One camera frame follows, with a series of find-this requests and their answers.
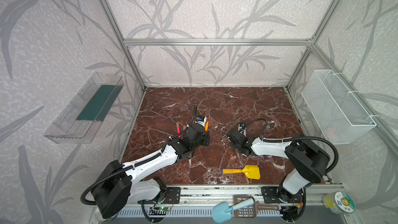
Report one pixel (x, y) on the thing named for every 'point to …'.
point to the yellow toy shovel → (251, 171)
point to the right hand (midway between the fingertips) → (235, 135)
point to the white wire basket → (341, 117)
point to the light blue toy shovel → (221, 211)
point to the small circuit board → (161, 208)
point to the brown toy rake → (250, 211)
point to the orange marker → (207, 126)
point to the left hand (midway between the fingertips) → (211, 128)
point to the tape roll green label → (339, 202)
